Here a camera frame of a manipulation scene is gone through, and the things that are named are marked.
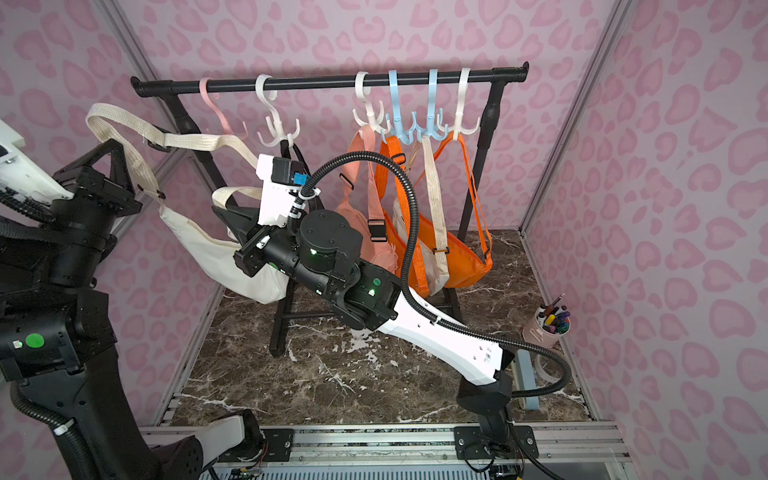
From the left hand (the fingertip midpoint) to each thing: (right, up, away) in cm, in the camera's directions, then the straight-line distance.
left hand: (117, 141), depth 40 cm
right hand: (+11, -9, +4) cm, 15 cm away
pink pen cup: (+79, -34, +42) cm, 95 cm away
